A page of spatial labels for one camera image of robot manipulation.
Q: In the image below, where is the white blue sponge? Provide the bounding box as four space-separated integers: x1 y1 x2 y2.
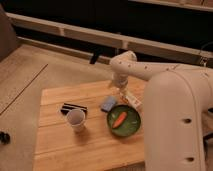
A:
100 96 117 112

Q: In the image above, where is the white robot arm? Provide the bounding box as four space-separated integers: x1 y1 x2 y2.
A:
110 51 213 171

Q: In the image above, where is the white ceramic cup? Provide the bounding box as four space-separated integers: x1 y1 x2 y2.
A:
67 109 86 133

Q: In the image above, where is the white snack packet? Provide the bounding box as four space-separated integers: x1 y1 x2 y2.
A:
120 90 141 110

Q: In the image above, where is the orange carrot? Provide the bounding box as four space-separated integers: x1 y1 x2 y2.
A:
112 112 127 128

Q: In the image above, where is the green plate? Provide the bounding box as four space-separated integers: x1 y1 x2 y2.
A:
107 105 142 137

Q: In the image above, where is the wooden board table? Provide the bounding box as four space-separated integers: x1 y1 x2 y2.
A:
33 81 144 171

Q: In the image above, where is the black white striped block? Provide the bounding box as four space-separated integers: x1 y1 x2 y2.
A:
60 103 88 115

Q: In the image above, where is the black object on floor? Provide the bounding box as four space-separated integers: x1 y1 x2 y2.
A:
0 131 10 144

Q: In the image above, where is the long wooden shelf rail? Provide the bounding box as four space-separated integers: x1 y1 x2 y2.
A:
6 13 213 58

